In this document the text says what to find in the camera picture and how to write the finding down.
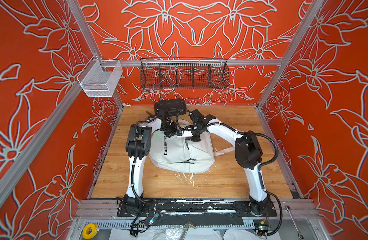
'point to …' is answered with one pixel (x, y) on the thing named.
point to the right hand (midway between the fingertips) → (185, 135)
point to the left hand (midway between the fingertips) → (180, 130)
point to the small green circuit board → (264, 228)
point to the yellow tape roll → (94, 228)
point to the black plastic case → (170, 107)
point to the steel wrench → (300, 235)
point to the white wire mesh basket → (100, 78)
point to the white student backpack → (191, 152)
